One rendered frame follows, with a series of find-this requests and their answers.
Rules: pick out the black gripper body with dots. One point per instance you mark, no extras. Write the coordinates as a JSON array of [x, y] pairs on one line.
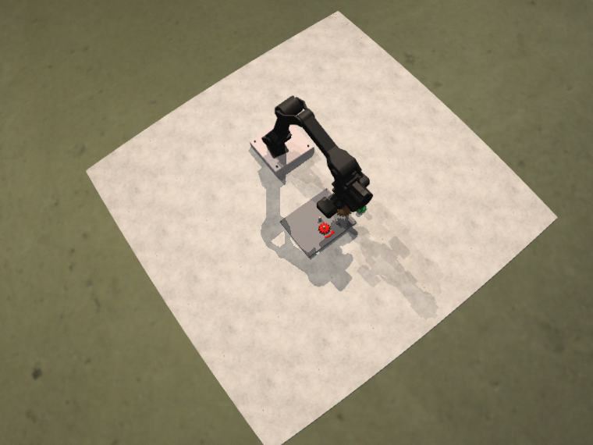
[[329, 208]]

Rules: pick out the brown gear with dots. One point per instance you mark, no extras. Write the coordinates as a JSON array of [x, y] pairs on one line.
[[344, 211]]

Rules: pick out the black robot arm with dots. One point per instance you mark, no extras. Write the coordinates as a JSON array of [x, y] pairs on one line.
[[339, 161]]

